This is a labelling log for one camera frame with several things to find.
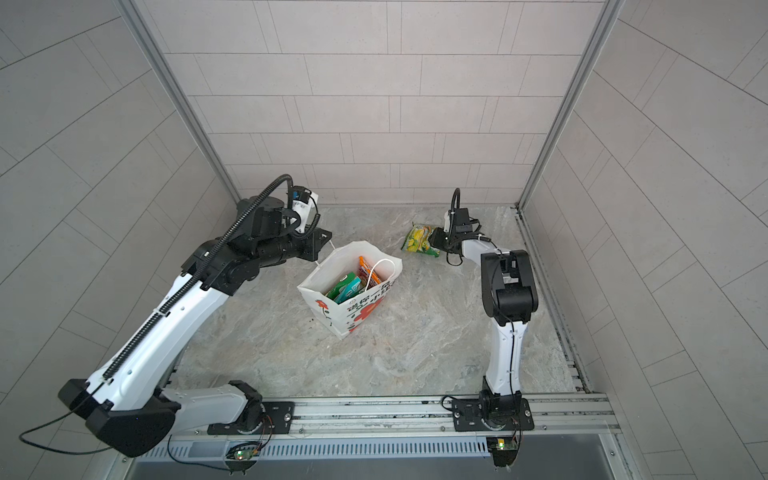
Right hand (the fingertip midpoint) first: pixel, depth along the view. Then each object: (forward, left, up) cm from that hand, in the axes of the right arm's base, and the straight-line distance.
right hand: (433, 236), depth 104 cm
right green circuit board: (-60, -8, -6) cm, 61 cm away
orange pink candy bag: (-19, +23, +7) cm, 30 cm away
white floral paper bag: (-34, +26, +11) cm, 44 cm away
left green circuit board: (-58, +50, 0) cm, 76 cm away
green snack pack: (-26, +31, +11) cm, 42 cm away
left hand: (-22, +26, +30) cm, 46 cm away
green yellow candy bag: (-2, +6, 0) cm, 6 cm away
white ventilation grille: (-57, +57, -5) cm, 81 cm away
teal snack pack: (-25, +27, +10) cm, 38 cm away
